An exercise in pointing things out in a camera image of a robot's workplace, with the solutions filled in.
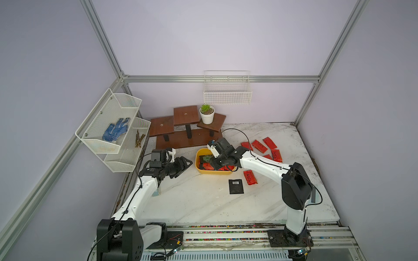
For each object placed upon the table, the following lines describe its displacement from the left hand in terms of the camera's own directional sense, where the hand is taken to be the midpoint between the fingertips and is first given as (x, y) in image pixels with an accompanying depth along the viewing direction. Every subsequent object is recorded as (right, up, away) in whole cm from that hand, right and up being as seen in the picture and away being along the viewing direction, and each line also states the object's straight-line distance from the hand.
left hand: (189, 166), depth 82 cm
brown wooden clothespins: (-32, +14, +13) cm, 38 cm away
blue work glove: (-36, +18, -6) cm, 40 cm away
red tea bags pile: (+8, 0, +11) cm, 13 cm away
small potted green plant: (+9, +30, +12) cm, 34 cm away
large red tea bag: (+43, +10, +25) cm, 51 cm away
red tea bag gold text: (+34, -8, +10) cm, 37 cm away
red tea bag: (+52, +12, +28) cm, 60 cm away
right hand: (+13, +1, +7) cm, 15 cm away
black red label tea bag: (+25, -13, +8) cm, 29 cm away
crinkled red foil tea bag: (+35, +10, +25) cm, 44 cm away
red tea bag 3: (+48, +3, +21) cm, 53 cm away
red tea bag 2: (+53, +4, +20) cm, 57 cm away
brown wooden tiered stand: (-6, +21, +20) cm, 29 cm away
